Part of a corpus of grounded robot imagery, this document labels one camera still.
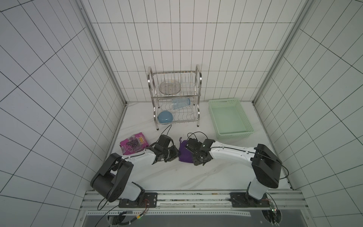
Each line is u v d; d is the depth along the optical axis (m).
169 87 0.92
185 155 0.88
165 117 1.02
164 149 0.71
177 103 1.05
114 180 0.44
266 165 0.44
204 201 0.74
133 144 0.88
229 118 1.03
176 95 0.86
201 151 0.61
